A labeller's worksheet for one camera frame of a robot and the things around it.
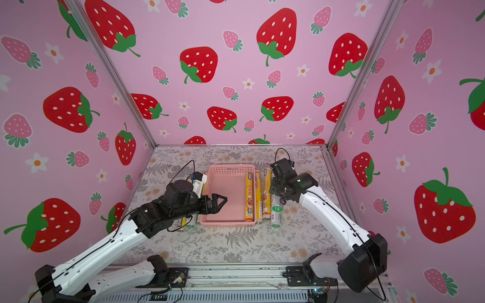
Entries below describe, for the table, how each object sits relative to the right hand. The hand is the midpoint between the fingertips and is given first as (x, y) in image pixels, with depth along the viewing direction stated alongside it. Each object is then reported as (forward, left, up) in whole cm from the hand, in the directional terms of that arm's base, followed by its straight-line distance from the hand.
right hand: (282, 185), depth 80 cm
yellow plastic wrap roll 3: (+7, +6, -15) cm, 17 cm away
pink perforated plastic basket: (+12, +27, -16) cm, 34 cm away
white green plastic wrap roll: (-13, +3, +1) cm, 13 cm away
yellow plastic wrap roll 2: (+3, +10, -15) cm, 18 cm away
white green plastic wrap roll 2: (-14, +40, -16) cm, 45 cm away
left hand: (-12, +24, +6) cm, 27 cm away
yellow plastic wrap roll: (+2, +15, -15) cm, 21 cm away
